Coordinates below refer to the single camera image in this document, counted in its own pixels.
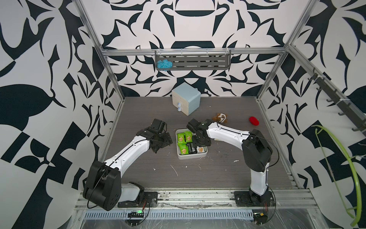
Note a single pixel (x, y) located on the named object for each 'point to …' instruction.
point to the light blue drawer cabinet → (188, 97)
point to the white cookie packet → (200, 149)
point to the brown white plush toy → (220, 117)
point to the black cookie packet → (192, 149)
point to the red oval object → (254, 120)
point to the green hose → (356, 222)
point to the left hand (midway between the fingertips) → (164, 140)
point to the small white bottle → (179, 106)
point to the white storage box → (192, 156)
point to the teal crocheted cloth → (164, 64)
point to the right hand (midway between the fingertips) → (196, 143)
